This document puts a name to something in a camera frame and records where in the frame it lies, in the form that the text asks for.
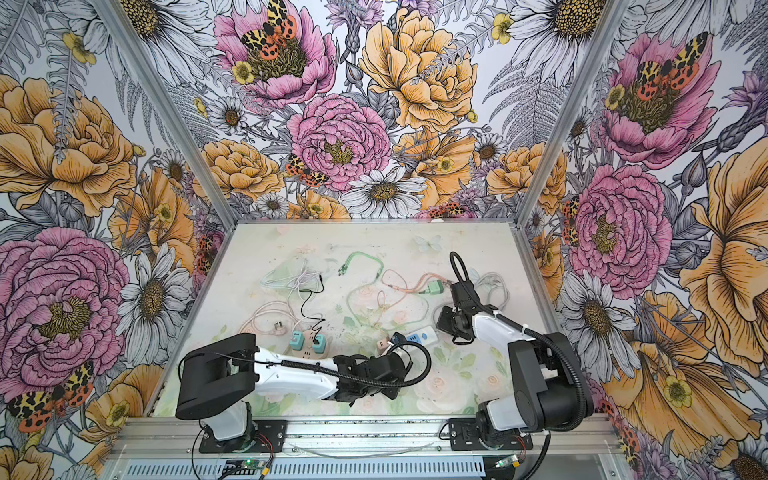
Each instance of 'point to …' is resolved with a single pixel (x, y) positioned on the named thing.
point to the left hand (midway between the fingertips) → (396, 378)
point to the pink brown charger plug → (382, 344)
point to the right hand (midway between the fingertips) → (443, 332)
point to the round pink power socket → (307, 352)
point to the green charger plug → (435, 287)
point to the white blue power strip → (424, 337)
